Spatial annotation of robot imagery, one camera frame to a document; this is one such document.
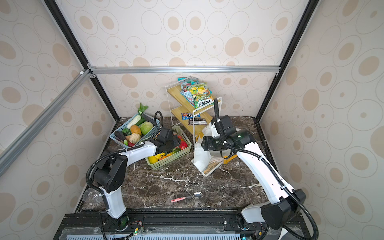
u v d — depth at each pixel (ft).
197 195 2.65
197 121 3.04
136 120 3.58
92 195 2.66
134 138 3.09
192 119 2.61
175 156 3.07
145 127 3.36
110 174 1.61
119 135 3.23
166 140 2.50
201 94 2.59
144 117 3.58
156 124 3.51
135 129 3.28
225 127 1.76
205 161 2.91
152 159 2.96
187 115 3.19
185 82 2.95
